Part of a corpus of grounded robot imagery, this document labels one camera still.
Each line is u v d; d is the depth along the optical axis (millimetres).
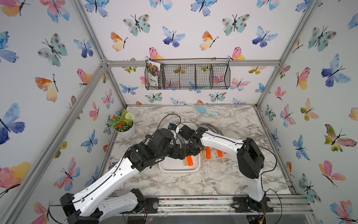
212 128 1065
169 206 753
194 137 637
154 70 882
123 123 896
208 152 928
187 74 985
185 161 874
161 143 500
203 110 1185
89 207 378
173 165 858
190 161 886
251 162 491
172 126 608
